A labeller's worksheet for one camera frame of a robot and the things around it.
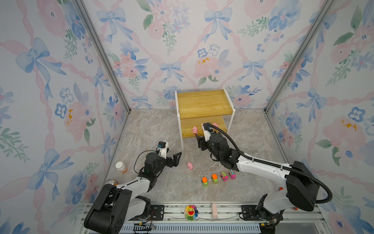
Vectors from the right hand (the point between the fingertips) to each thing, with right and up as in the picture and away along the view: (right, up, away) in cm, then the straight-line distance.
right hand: (201, 132), depth 81 cm
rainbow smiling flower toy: (-6, -40, -8) cm, 41 cm away
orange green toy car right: (+8, -27, +2) cm, 28 cm away
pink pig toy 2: (-3, +1, +4) cm, 6 cm away
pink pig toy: (-6, -21, +7) cm, 23 cm away
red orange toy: (+28, -22, -35) cm, 50 cm away
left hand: (-15, -11, +5) cm, 19 cm away
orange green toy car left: (+2, -28, +2) cm, 28 cm away
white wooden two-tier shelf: (+6, +13, -5) cm, 15 cm away
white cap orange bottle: (-45, -20, +1) cm, 49 cm away
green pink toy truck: (+14, -25, +3) cm, 29 cm away
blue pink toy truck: (+18, -24, +3) cm, 31 cm away
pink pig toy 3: (+9, +4, +7) cm, 12 cm away
